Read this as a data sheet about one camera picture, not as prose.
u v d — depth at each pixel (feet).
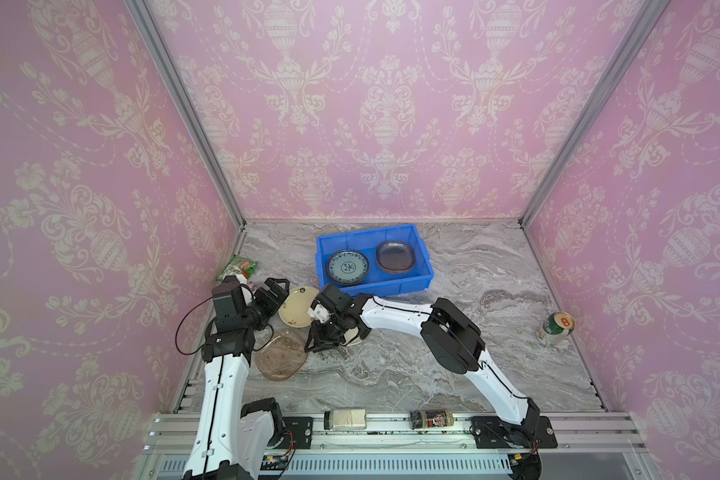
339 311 2.45
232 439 1.40
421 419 2.40
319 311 2.83
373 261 3.55
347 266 3.45
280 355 2.87
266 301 2.29
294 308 3.16
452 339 1.85
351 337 2.55
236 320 1.91
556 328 2.68
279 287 2.34
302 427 2.48
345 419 2.42
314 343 2.67
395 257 3.48
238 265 3.45
